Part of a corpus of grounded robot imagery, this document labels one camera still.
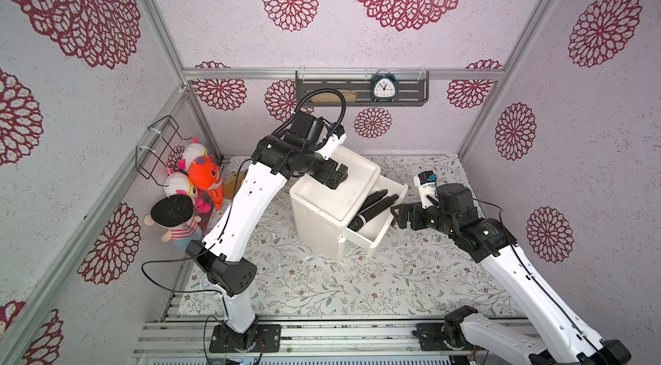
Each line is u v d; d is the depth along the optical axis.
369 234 0.80
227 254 0.43
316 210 0.73
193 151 0.95
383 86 0.90
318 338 0.76
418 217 0.64
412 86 0.92
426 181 0.63
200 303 0.80
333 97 0.56
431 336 0.75
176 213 0.76
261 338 0.73
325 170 0.62
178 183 0.85
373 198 0.84
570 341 0.38
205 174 0.89
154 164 0.75
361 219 0.77
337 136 0.61
